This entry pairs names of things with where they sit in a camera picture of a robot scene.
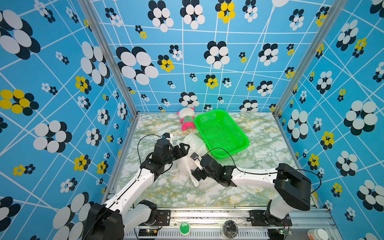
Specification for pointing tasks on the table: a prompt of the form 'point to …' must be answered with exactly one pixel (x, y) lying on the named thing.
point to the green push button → (184, 228)
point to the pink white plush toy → (186, 116)
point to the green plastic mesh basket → (221, 135)
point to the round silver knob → (230, 229)
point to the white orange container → (317, 234)
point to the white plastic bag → (197, 147)
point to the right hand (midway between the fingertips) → (198, 163)
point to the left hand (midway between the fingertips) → (186, 147)
